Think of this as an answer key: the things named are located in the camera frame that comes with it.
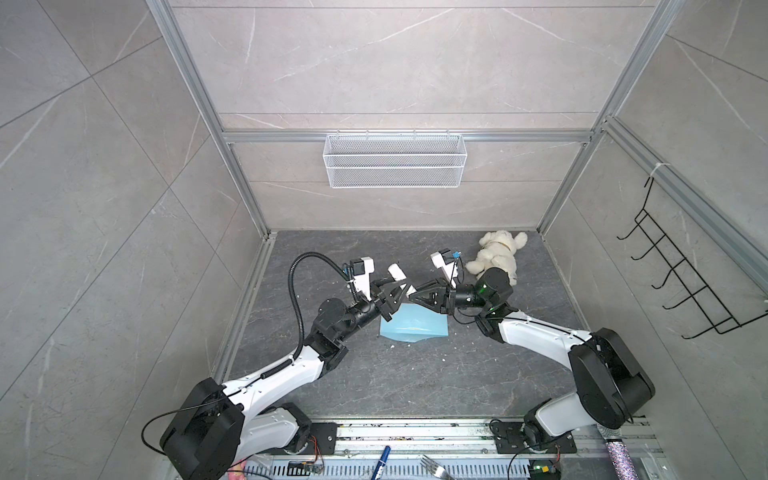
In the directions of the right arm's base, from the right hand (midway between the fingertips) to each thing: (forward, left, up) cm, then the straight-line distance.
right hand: (411, 297), depth 70 cm
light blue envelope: (+7, -2, -27) cm, 28 cm away
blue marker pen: (-33, +9, -24) cm, 42 cm away
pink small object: (-32, +42, -23) cm, 58 cm away
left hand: (+1, 0, +6) cm, 6 cm away
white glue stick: (+2, +3, +7) cm, 8 cm away
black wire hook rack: (-7, -62, +6) cm, 62 cm away
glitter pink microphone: (-31, -48, -24) cm, 62 cm away
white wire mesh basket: (+53, +2, +3) cm, 53 cm away
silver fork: (-32, -4, -25) cm, 40 cm away
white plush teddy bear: (+28, -32, -17) cm, 46 cm away
